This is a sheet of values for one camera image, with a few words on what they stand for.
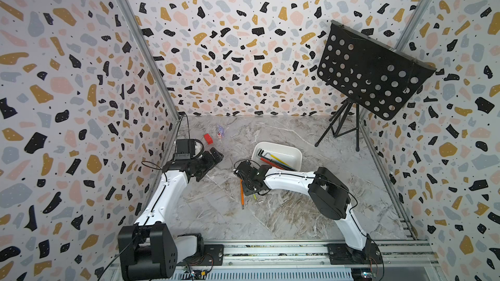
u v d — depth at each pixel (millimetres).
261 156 1030
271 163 1003
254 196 895
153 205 449
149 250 392
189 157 639
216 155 764
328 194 524
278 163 1003
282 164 1001
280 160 1019
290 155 1032
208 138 1099
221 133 1101
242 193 885
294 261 731
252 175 699
